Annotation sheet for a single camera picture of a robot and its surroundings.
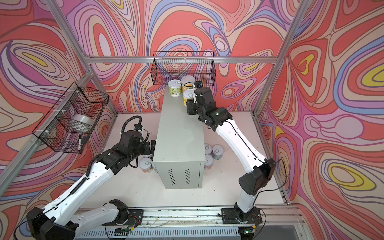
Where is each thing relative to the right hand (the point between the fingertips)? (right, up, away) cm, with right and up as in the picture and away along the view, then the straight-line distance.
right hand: (192, 105), depth 75 cm
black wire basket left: (-59, -9, -5) cm, 60 cm away
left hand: (-22, -19, +2) cm, 29 cm away
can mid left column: (-27, -33, +11) cm, 44 cm away
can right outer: (+15, -27, +16) cm, 34 cm away
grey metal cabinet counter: (-5, -21, -16) cm, 27 cm away
